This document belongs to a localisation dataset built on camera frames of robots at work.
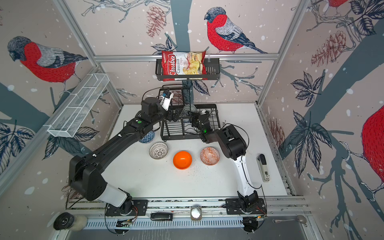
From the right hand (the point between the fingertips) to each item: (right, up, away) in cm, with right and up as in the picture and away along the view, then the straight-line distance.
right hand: (183, 114), depth 98 cm
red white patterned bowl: (+17, -26, -8) cm, 32 cm away
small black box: (-8, -49, -30) cm, 58 cm away
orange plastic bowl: (0, -28, -12) cm, 30 cm away
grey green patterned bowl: (+2, +5, +13) cm, 14 cm away
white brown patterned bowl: (-16, -23, -6) cm, 29 cm away
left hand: (-3, +5, -20) cm, 21 cm away
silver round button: (+8, -45, -33) cm, 56 cm away
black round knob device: (-46, -45, -37) cm, 75 cm away
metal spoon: (+59, -51, -28) cm, 83 cm away
